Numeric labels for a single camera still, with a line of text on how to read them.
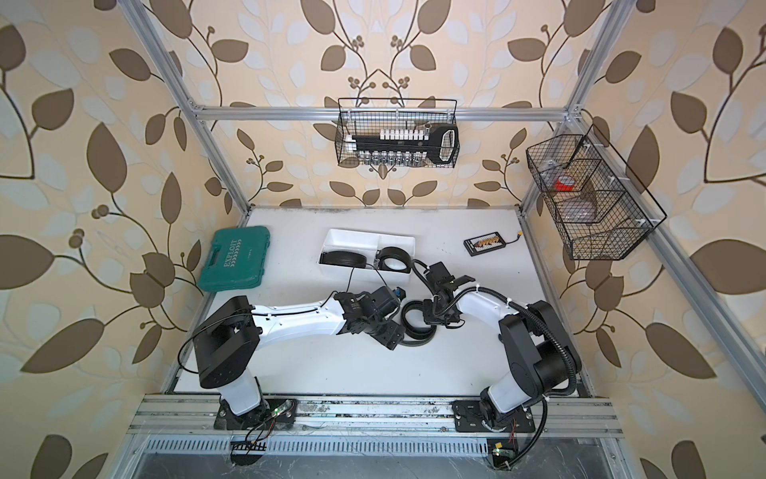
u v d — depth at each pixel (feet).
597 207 2.43
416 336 2.78
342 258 3.15
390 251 3.13
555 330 1.40
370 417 2.47
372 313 2.17
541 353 1.46
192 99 2.95
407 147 2.77
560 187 2.68
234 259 3.25
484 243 3.54
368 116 2.99
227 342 1.50
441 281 2.37
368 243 3.36
